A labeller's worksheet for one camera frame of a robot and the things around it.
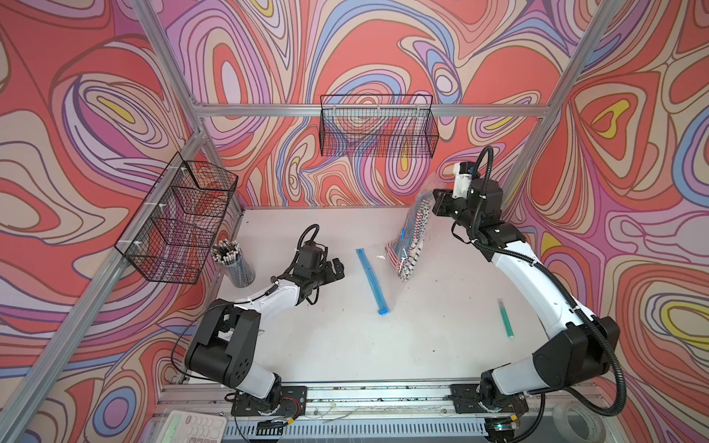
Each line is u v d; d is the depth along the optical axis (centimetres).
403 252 86
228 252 84
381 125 96
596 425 68
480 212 57
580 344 41
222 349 44
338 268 84
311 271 71
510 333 85
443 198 67
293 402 73
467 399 73
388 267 98
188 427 68
